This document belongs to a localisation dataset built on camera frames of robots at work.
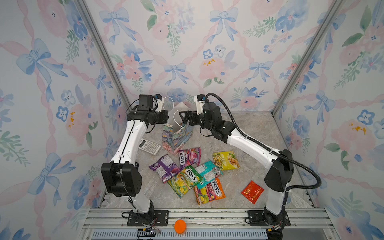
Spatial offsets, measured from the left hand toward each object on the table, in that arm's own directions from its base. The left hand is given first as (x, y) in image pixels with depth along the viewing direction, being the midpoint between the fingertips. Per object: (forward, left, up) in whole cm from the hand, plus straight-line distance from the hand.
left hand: (168, 114), depth 82 cm
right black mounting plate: (-46, -45, -17) cm, 67 cm away
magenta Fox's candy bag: (-13, -11, -23) cm, 29 cm away
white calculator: (-5, +15, -25) cm, 30 cm away
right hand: (-2, -10, +5) cm, 11 cm away
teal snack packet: (-23, -22, -24) cm, 39 cm away
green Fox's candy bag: (-28, -9, -24) cm, 38 cm away
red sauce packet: (-32, -46, -26) cm, 62 cm away
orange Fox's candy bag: (-33, -26, -24) cm, 48 cm away
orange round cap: (-50, -8, -18) cm, 53 cm away
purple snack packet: (-20, +2, -24) cm, 31 cm away
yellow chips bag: (-15, -34, -25) cm, 45 cm away
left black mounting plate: (-46, +5, -25) cm, 52 cm away
